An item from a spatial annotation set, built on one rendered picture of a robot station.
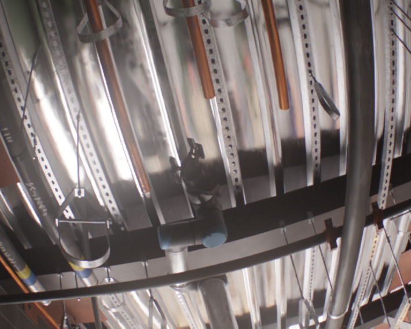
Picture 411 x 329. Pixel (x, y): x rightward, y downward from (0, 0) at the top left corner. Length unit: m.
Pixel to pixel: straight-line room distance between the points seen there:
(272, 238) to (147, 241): 0.62
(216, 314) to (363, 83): 1.28
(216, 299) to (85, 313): 1.39
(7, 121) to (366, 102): 1.04
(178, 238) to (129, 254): 0.89
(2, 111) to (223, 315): 1.25
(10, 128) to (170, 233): 0.73
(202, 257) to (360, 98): 1.56
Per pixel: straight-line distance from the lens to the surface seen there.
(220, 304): 2.32
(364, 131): 1.46
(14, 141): 1.68
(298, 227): 2.74
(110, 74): 1.28
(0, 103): 1.59
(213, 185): 1.98
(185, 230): 1.99
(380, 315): 4.56
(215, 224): 2.00
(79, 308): 3.49
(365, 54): 1.30
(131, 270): 2.75
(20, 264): 2.20
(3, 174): 2.55
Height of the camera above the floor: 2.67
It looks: 46 degrees up
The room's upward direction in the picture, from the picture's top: 14 degrees counter-clockwise
